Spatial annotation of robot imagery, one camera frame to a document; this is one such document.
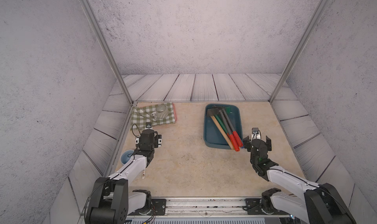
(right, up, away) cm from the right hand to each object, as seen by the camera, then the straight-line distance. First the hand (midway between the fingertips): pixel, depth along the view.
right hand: (259, 136), depth 85 cm
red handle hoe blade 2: (-11, -2, +3) cm, 12 cm away
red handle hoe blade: (-15, -1, +4) cm, 16 cm away
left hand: (-63, 0, +5) cm, 63 cm away
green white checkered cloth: (-77, +11, +26) cm, 82 cm away
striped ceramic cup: (-61, +14, +20) cm, 65 cm away
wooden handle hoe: (-24, +13, +23) cm, 36 cm away
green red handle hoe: (-19, +6, +15) cm, 25 cm away
